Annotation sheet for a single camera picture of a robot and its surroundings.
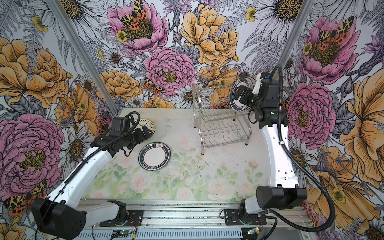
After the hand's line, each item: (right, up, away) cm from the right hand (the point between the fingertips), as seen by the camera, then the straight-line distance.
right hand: (242, 96), depth 70 cm
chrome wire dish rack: (-6, -12, +38) cm, 40 cm away
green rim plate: (-47, -33, +24) cm, 62 cm away
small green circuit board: (-57, -64, +1) cm, 85 cm away
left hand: (-47, -21, +9) cm, 53 cm away
